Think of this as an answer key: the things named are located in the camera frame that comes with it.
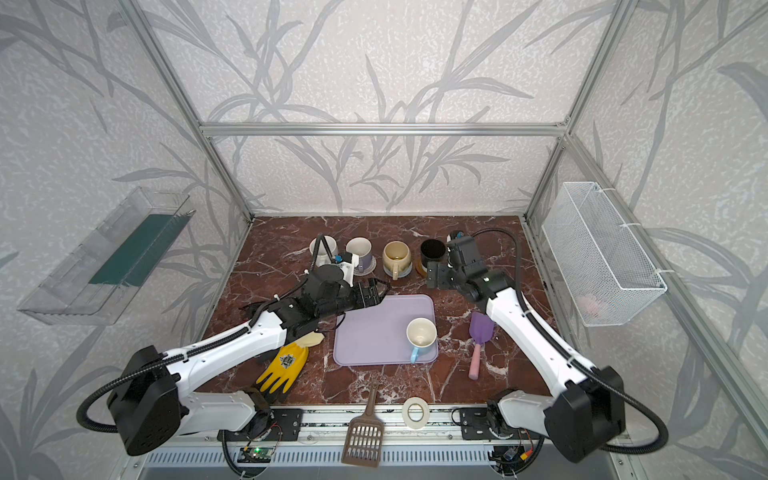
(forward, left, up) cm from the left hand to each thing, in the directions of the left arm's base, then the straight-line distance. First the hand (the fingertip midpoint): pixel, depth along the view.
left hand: (386, 282), depth 77 cm
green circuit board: (-36, +30, -20) cm, 51 cm away
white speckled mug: (+16, +22, -12) cm, 30 cm away
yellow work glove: (-15, +27, -18) cm, 36 cm away
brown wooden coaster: (+15, -10, -20) cm, 27 cm away
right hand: (+7, -16, 0) cm, 18 cm away
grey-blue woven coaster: (+12, -3, -15) cm, 19 cm away
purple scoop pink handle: (-4, -28, -19) cm, 34 cm away
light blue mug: (-8, -10, -15) cm, 19 cm away
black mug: (+18, -14, -10) cm, 25 cm away
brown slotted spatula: (-33, +5, -19) cm, 39 cm away
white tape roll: (-27, -8, -20) cm, 34 cm away
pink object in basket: (-6, -51, +1) cm, 51 cm away
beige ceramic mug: (+19, -2, -16) cm, 25 cm away
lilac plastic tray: (-6, +3, -21) cm, 22 cm away
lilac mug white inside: (+22, +10, -14) cm, 28 cm away
